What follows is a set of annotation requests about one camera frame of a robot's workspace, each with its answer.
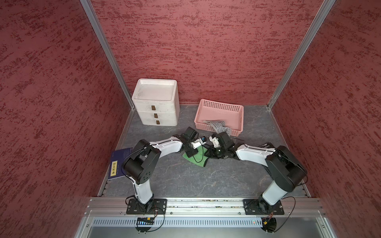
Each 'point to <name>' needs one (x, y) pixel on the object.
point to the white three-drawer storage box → (157, 101)
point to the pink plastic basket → (232, 114)
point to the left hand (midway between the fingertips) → (192, 151)
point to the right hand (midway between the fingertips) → (206, 156)
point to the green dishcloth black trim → (199, 158)
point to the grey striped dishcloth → (219, 126)
